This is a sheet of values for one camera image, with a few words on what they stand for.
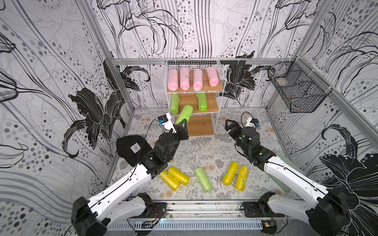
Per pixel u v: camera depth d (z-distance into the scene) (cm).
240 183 78
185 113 70
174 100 85
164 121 56
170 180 79
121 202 54
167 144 49
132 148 89
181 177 80
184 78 71
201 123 108
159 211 72
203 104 83
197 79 72
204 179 82
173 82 70
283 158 83
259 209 66
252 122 66
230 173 81
